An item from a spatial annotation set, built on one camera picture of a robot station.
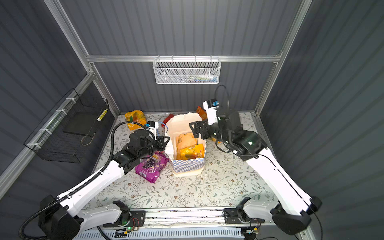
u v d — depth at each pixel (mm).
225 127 442
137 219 723
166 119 1121
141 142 588
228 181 866
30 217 369
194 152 860
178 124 842
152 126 672
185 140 962
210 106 518
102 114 826
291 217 385
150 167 850
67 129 742
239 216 668
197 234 771
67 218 389
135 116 1119
